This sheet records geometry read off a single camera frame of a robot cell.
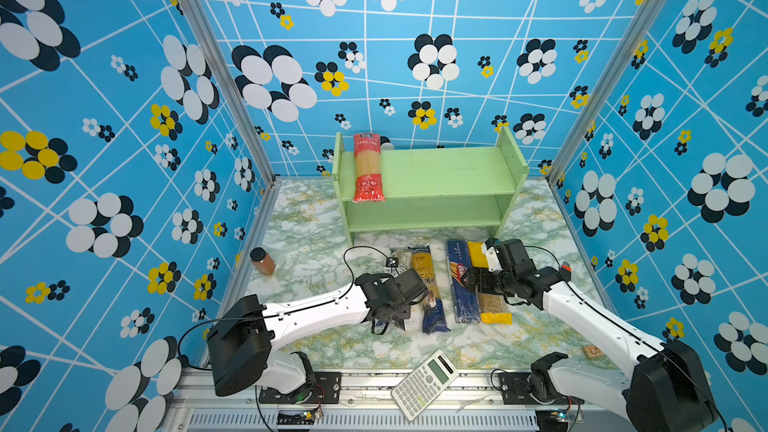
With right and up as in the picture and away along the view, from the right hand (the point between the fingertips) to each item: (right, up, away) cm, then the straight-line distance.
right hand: (475, 280), depth 85 cm
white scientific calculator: (-16, -23, -12) cm, 30 cm away
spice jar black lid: (-65, +7, +3) cm, 65 cm away
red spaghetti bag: (-30, +29, -7) cm, 42 cm away
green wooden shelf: (-14, +26, -7) cm, 30 cm away
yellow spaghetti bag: (+5, -7, -1) cm, 9 cm away
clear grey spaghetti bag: (-21, +4, +1) cm, 21 cm away
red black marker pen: (+31, +1, +9) cm, 33 cm away
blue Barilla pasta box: (-3, -6, -1) cm, 7 cm away
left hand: (-21, -6, -5) cm, 22 cm away
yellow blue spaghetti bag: (-12, -10, -3) cm, 16 cm away
